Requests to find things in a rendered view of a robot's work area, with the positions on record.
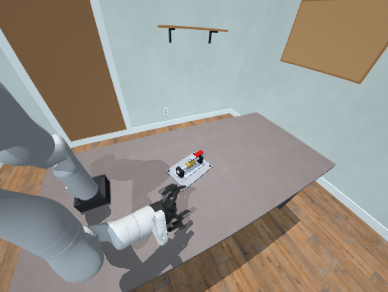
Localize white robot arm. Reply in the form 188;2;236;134
0;82;168;283

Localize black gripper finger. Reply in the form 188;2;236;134
159;184;188;210
166;210;190;232

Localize ball valve with red lever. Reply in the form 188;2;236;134
173;150;206;181

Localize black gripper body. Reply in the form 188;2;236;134
148;198;177;224

